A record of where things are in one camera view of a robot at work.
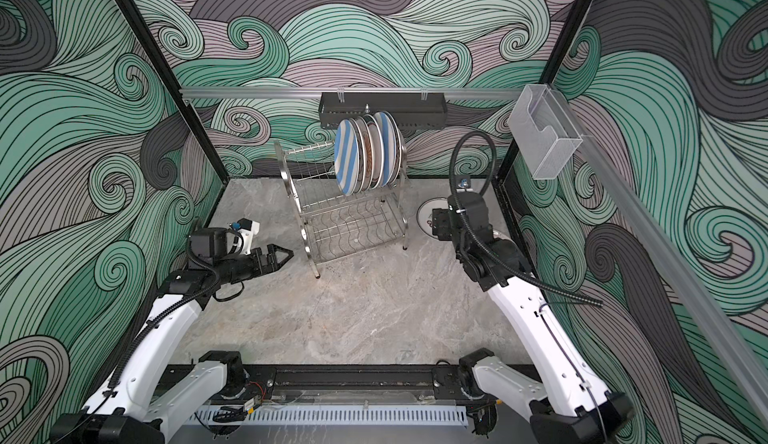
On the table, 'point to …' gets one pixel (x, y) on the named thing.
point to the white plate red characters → (424, 214)
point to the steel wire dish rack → (333, 224)
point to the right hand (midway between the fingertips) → (456, 211)
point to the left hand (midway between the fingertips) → (283, 255)
